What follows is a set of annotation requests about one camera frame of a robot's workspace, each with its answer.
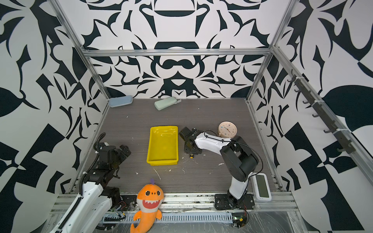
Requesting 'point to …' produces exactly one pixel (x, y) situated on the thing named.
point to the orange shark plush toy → (149, 199)
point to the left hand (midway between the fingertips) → (122, 149)
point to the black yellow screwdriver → (191, 156)
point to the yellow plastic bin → (163, 145)
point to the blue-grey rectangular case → (120, 101)
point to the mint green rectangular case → (161, 104)
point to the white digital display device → (261, 188)
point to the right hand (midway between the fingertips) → (190, 149)
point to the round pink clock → (227, 129)
